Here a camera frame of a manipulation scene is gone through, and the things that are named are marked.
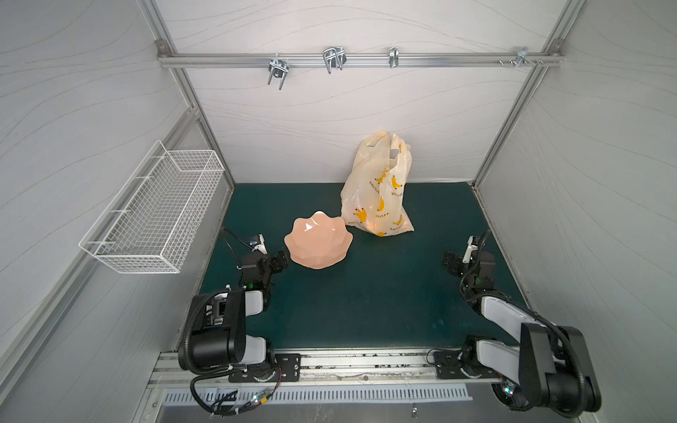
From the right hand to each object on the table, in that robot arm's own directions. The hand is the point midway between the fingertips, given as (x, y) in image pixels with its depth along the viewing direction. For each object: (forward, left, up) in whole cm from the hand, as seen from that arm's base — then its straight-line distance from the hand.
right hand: (466, 249), depth 90 cm
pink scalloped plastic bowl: (+5, +53, -6) cm, 54 cm away
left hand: (-2, +68, 0) cm, 68 cm away
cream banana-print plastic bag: (+17, +33, +6) cm, 38 cm away
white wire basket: (-10, +93, +26) cm, 97 cm away
